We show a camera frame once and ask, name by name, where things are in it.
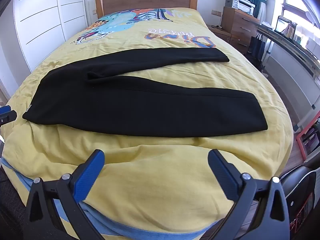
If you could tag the long grey desk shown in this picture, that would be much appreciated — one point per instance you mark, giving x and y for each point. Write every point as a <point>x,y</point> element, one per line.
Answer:
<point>302,55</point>

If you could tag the white printer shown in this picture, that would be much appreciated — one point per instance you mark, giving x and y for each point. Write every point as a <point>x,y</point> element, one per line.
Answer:
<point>243,5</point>

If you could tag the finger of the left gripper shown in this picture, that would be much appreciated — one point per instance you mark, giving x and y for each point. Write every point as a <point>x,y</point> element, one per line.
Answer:
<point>7,115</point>

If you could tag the dark hanging bag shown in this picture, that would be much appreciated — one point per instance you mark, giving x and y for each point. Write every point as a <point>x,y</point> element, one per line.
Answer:
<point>257,47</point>

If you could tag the white wardrobe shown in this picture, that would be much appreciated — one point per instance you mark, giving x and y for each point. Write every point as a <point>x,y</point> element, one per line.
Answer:
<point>43,25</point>

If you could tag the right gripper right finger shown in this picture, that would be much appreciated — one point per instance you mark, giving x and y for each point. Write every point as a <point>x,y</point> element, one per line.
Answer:
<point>271,217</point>

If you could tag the wooden drawer cabinet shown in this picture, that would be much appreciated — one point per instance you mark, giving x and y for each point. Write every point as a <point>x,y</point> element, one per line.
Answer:
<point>241,26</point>

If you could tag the red framed shelf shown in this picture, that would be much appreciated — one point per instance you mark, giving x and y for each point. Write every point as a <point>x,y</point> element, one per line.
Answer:
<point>308,139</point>

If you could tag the wooden headboard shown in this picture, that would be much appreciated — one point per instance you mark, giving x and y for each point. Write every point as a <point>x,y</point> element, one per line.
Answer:
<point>147,0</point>

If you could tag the black pants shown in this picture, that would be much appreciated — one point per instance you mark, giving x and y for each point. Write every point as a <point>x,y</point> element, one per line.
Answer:
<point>101,95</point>

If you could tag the yellow printed bed cover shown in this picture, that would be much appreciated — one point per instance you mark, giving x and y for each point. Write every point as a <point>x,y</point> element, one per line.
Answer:
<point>149,187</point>

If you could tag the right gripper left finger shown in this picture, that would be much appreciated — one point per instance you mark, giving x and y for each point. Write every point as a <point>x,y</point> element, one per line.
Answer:
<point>42,220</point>

